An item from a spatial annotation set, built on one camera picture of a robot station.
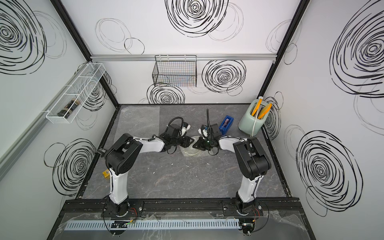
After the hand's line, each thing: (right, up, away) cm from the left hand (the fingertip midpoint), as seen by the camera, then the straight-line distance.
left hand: (191, 140), depth 97 cm
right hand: (+2, -4, -5) cm, 6 cm away
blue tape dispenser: (+24, +10, +5) cm, 26 cm away
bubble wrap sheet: (-39, +12, +12) cm, 43 cm away
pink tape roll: (+24, +12, +5) cm, 27 cm away
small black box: (-56, -7, -5) cm, 56 cm away
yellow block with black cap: (-47, -17, -15) cm, 52 cm away
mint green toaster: (+36, +11, -5) cm, 38 cm away
